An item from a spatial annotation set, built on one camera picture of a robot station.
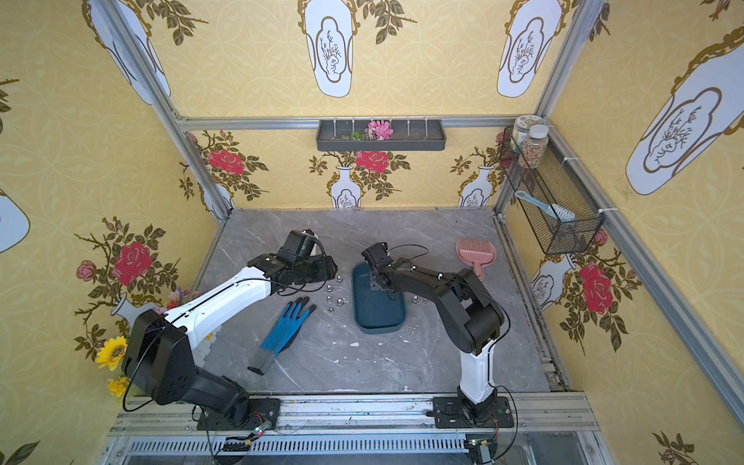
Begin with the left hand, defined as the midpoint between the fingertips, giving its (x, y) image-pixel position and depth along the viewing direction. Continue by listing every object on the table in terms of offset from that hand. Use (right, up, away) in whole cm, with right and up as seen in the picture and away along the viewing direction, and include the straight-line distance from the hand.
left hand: (319, 266), depth 87 cm
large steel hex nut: (+5, -12, +7) cm, 15 cm away
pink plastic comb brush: (+55, +3, +19) cm, 58 cm away
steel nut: (+30, -12, +7) cm, 33 cm away
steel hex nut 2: (+2, -11, +7) cm, 14 cm away
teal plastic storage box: (+17, -15, +2) cm, 22 cm away
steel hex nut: (+1, -8, +10) cm, 13 cm away
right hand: (+21, -4, +11) cm, 25 cm away
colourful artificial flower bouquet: (-42, -17, -22) cm, 51 cm away
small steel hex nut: (+3, -15, +5) cm, 16 cm away
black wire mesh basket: (+69, +19, -4) cm, 71 cm away
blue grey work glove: (-10, -20, -3) cm, 22 cm away
